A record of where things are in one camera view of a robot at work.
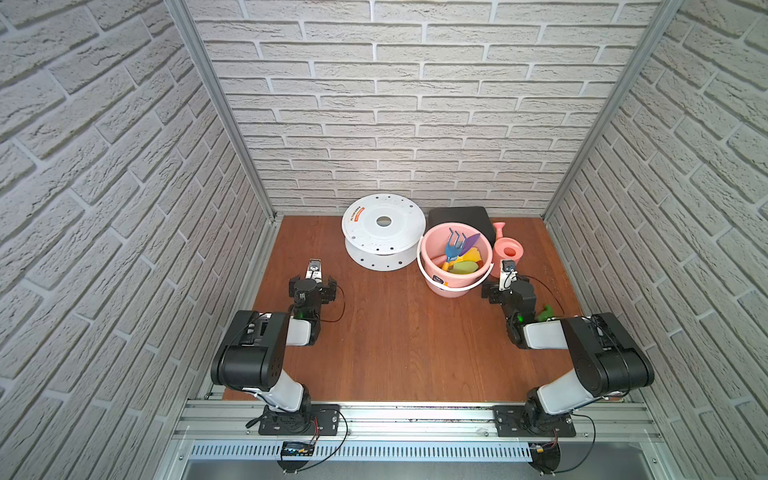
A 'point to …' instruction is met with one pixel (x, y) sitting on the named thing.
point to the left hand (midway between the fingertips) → (304, 273)
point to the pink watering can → (505, 248)
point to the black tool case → (474, 215)
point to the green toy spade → (463, 267)
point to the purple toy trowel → (469, 243)
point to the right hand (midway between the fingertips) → (504, 275)
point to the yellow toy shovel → (471, 255)
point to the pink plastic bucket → (431, 256)
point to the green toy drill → (548, 313)
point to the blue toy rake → (455, 249)
